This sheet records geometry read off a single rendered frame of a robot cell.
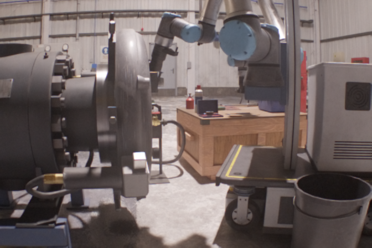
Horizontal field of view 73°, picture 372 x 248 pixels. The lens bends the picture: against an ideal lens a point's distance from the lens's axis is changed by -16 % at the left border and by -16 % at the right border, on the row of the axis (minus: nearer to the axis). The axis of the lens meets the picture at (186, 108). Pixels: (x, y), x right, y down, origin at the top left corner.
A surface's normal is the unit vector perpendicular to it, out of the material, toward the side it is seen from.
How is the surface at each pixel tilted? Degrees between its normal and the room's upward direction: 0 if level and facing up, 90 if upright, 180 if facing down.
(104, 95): 65
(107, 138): 108
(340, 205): 90
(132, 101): 78
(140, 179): 112
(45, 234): 90
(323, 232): 93
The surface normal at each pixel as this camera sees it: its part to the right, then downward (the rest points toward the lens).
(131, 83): 0.25, -0.27
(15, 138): 0.25, 0.25
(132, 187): 0.24, 0.47
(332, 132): -0.29, 0.10
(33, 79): 0.22, -0.48
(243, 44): -0.63, 0.17
